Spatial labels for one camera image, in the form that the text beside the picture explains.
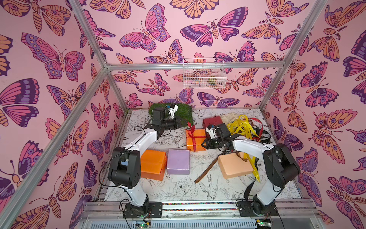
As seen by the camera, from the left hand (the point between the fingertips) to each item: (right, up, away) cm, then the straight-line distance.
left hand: (189, 121), depth 85 cm
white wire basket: (+10, +32, +11) cm, 35 cm away
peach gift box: (+25, -27, +1) cm, 37 cm away
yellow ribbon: (+40, -4, +22) cm, 45 cm away
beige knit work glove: (+33, +3, +29) cm, 44 cm away
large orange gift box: (-23, -28, +8) cm, 37 cm away
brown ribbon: (+9, -32, +1) cm, 33 cm away
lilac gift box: (-7, -24, -1) cm, 25 cm away
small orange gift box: (+7, -13, +7) cm, 16 cm away
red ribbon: (+1, -8, +10) cm, 13 cm away
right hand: (+11, -14, +8) cm, 19 cm away
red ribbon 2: (+48, -13, +16) cm, 52 cm away
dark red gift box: (+19, 0, +18) cm, 26 cm away
